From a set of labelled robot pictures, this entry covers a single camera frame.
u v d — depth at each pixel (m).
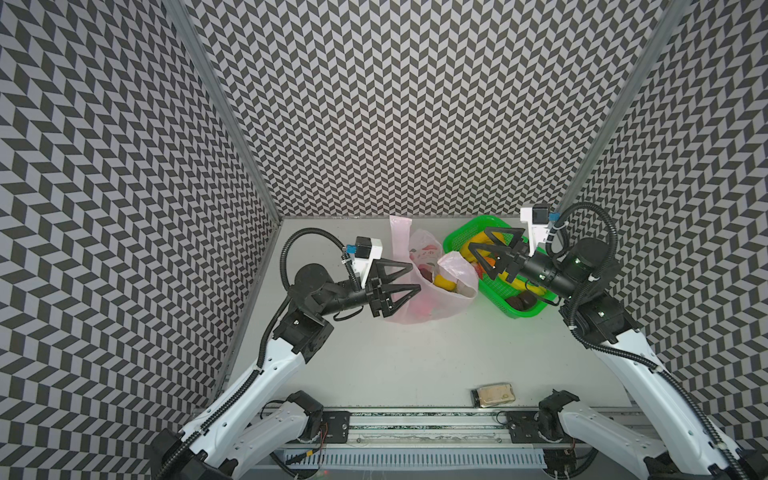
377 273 0.58
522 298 0.91
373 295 0.52
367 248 0.51
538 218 0.50
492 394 0.75
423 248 0.83
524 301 0.92
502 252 0.50
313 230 0.51
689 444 0.38
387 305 0.53
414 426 0.74
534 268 0.53
